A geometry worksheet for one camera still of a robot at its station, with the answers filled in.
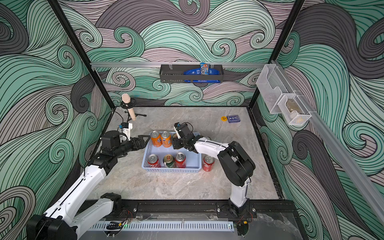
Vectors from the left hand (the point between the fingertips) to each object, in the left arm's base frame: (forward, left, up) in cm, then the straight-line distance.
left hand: (144, 136), depth 78 cm
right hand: (+7, -17, -14) cm, 23 cm away
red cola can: (-10, -5, -10) cm, 15 cm away
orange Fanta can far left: (+6, -4, -11) cm, 13 cm away
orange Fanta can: (+5, -10, -11) cm, 15 cm away
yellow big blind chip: (+31, -51, -21) cm, 63 cm away
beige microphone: (+22, +14, +7) cm, 27 cm away
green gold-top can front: (-10, -13, -10) cm, 19 cm away
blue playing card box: (+28, -58, -18) cm, 67 cm away
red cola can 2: (-9, -19, -11) cm, 24 cm away
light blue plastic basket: (-6, -27, -17) cm, 33 cm away
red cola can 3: (-10, -34, -11) cm, 37 cm away
